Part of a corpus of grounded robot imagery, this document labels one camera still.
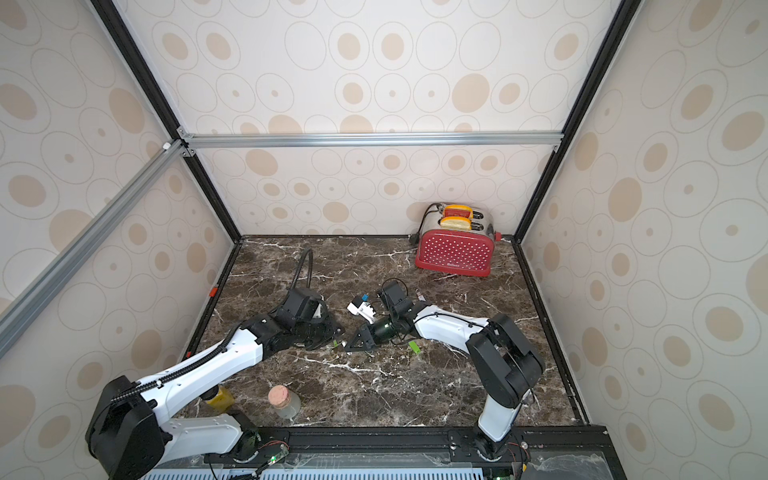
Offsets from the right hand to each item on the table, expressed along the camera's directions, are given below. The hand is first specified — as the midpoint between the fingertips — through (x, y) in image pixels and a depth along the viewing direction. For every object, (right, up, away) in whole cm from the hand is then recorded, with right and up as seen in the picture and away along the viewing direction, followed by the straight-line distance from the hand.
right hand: (348, 357), depth 78 cm
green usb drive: (+18, 0, +12) cm, 22 cm away
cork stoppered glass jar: (-14, -10, -5) cm, 18 cm away
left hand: (+1, +7, +1) cm, 7 cm away
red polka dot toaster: (+33, +32, +19) cm, 50 cm away
